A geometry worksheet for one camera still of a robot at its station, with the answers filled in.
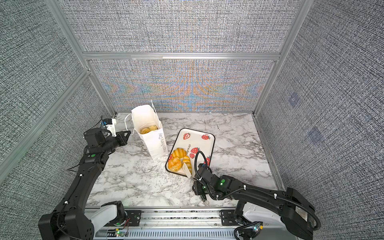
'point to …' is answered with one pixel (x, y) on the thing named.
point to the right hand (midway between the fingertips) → (194, 188)
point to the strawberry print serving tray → (193, 141)
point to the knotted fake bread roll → (174, 164)
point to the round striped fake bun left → (179, 152)
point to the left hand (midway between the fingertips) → (130, 131)
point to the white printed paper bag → (148, 125)
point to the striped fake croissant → (187, 161)
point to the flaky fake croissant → (145, 130)
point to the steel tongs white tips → (186, 170)
